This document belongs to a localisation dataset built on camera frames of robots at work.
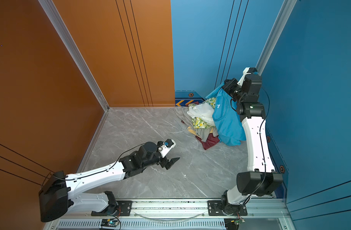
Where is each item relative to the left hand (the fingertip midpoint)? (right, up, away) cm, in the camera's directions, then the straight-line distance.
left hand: (174, 150), depth 76 cm
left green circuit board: (-32, -35, -5) cm, 48 cm away
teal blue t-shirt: (+33, +12, +10) cm, 36 cm away
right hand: (+24, +36, -7) cm, 44 cm away
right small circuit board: (+29, -35, -6) cm, 46 cm away
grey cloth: (+20, +7, +25) cm, 33 cm away
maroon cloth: (+25, +2, +23) cm, 34 cm away
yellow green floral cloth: (+17, +14, +26) cm, 34 cm away
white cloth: (+20, +22, +29) cm, 41 cm away
